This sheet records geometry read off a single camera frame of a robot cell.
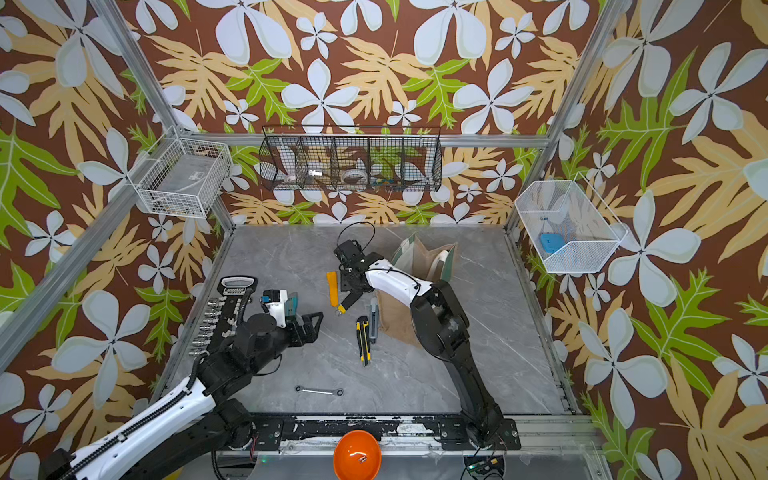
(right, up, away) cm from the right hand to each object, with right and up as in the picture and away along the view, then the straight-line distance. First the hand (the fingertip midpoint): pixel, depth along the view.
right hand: (348, 283), depth 98 cm
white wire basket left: (-47, +33, -12) cm, 58 cm away
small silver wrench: (-3, -28, -17) cm, 33 cm away
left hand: (-7, -6, -21) cm, 23 cm away
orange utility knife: (-6, -1, +4) cm, 7 cm away
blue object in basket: (+58, +13, -18) cm, 62 cm away
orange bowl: (+5, -39, -27) cm, 48 cm away
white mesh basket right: (+65, +17, -14) cm, 69 cm away
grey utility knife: (+9, -12, -4) cm, 15 cm away
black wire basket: (+1, +42, 0) cm, 42 cm away
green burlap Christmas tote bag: (+15, -8, -14) cm, 22 cm away
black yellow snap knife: (-2, -8, -2) cm, 9 cm away
